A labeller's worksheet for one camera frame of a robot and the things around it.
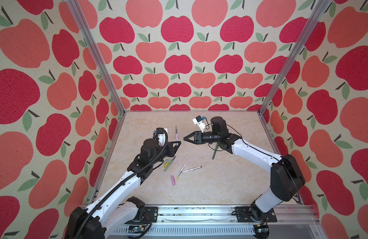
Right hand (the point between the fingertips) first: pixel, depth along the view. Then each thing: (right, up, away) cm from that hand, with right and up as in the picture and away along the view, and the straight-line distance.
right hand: (188, 138), depth 77 cm
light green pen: (-11, -18, +15) cm, 26 cm away
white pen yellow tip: (-5, -23, +11) cm, 26 cm away
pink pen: (-6, +2, -2) cm, 7 cm away
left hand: (-3, -3, -3) cm, 5 cm away
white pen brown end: (+2, -21, +13) cm, 24 cm away
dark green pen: (+19, -10, +21) cm, 31 cm away
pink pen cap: (-8, -25, +9) cm, 28 cm away
